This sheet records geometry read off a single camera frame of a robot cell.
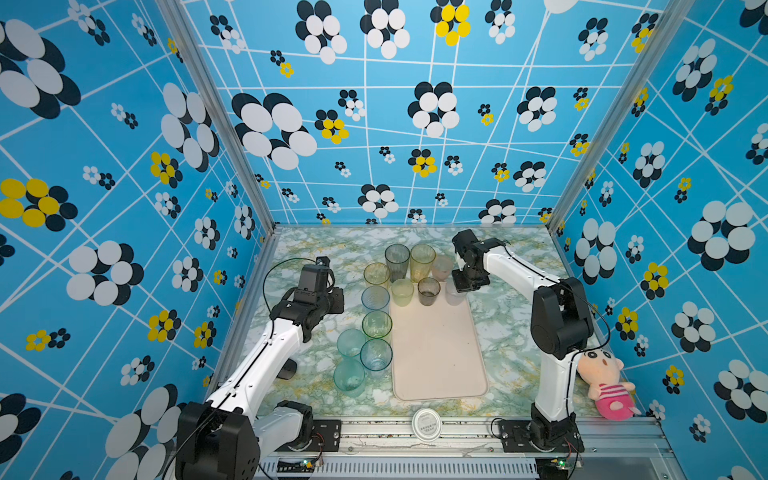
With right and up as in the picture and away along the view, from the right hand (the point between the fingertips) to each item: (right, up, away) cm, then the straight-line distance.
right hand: (466, 286), depth 97 cm
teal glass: (-36, -13, -16) cm, 42 cm away
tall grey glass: (-23, +9, -3) cm, 25 cm away
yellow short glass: (-30, +4, 0) cm, 30 cm away
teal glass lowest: (-36, -23, -14) cm, 46 cm away
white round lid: (-16, -30, -26) cm, 43 cm away
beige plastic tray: (-11, -19, -7) cm, 23 cm away
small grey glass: (-12, -2, +3) cm, 13 cm away
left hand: (-40, 0, -13) cm, 42 cm away
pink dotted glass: (-7, +6, +8) cm, 12 cm away
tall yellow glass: (-15, +9, -3) cm, 18 cm away
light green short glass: (-21, -2, 0) cm, 21 cm away
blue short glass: (-30, -3, -5) cm, 30 cm away
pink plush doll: (+30, -20, -20) cm, 41 cm away
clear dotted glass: (-5, -2, -3) cm, 7 cm away
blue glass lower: (-28, -15, -20) cm, 38 cm away
